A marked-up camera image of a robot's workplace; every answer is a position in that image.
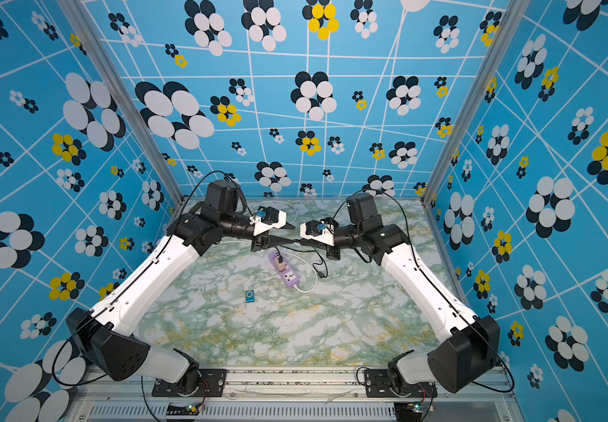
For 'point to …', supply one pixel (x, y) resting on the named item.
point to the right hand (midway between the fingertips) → (309, 236)
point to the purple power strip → (288, 276)
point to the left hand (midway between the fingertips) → (295, 227)
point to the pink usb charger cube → (281, 265)
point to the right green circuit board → (408, 411)
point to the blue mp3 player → (249, 296)
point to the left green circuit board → (183, 409)
